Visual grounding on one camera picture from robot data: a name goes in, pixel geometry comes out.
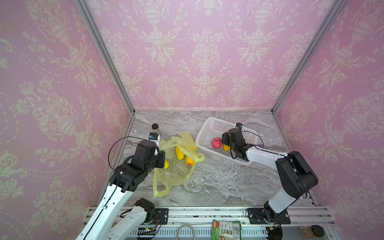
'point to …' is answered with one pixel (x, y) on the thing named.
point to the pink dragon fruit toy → (216, 142)
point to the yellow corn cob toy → (180, 154)
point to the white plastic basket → (213, 128)
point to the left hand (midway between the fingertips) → (162, 153)
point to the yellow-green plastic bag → (178, 172)
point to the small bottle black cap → (155, 126)
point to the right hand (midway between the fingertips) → (226, 135)
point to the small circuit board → (146, 231)
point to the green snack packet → (226, 230)
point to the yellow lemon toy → (166, 164)
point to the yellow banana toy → (226, 147)
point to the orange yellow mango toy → (189, 162)
